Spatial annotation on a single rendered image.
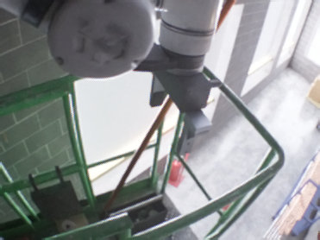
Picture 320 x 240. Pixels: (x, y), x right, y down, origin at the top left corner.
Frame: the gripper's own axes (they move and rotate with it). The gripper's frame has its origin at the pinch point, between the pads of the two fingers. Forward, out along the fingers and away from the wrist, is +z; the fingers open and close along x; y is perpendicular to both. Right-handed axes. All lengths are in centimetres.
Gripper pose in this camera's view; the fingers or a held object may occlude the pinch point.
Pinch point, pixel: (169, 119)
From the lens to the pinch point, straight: 52.5
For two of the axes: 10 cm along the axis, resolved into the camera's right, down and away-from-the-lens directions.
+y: 9.0, -2.1, 3.8
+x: -4.1, -6.8, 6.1
